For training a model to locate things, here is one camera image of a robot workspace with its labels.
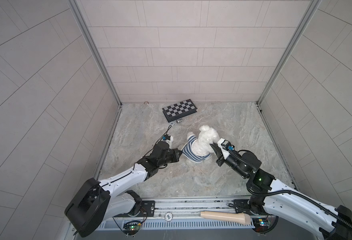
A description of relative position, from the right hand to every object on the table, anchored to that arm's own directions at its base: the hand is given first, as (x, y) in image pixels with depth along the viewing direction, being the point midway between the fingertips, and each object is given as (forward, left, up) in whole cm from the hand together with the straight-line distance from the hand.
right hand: (210, 145), depth 69 cm
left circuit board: (-27, +38, -19) cm, 50 cm away
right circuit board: (-29, -20, -24) cm, 43 cm away
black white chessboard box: (+40, +13, -17) cm, 46 cm away
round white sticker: (-24, +22, -22) cm, 39 cm away
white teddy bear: (+3, +1, +3) cm, 4 cm away
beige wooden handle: (-26, -9, -20) cm, 34 cm away
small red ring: (+54, +41, -20) cm, 71 cm away
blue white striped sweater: (+2, +11, -9) cm, 14 cm away
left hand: (+4, +11, -12) cm, 17 cm away
